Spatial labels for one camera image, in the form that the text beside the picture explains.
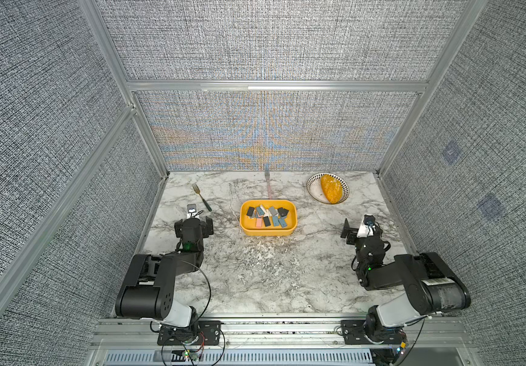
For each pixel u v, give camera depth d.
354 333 0.73
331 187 1.04
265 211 1.02
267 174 1.21
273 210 1.03
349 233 0.82
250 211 1.01
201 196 1.10
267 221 1.00
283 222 1.00
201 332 0.73
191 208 0.80
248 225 1.00
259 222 1.00
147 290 0.44
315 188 1.12
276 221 1.00
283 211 1.03
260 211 1.00
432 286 0.45
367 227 0.75
